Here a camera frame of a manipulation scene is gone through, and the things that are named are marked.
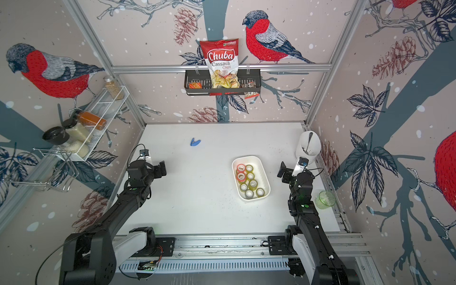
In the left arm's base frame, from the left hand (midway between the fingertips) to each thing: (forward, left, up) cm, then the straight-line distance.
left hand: (156, 158), depth 87 cm
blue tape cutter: (+19, -14, -13) cm, 27 cm away
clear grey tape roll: (-13, -47, -13) cm, 50 cm away
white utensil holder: (+11, -81, -4) cm, 82 cm away
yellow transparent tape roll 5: (-12, -52, -13) cm, 55 cm away
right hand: (-3, -67, +2) cm, 67 cm away
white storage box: (-3, -54, -12) cm, 55 cm away
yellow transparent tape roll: (+2, -47, -13) cm, 49 cm away
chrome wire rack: (-15, +29, +15) cm, 36 cm away
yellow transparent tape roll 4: (-9, -44, -13) cm, 47 cm away
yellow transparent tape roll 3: (-9, -49, -12) cm, 51 cm away
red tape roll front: (-4, -43, -11) cm, 45 cm away
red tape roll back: (+2, -43, -12) cm, 45 cm away
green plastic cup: (-16, -85, -13) cm, 87 cm away
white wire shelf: (-6, +17, +22) cm, 29 cm away
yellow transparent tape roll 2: (-3, -48, -13) cm, 50 cm away
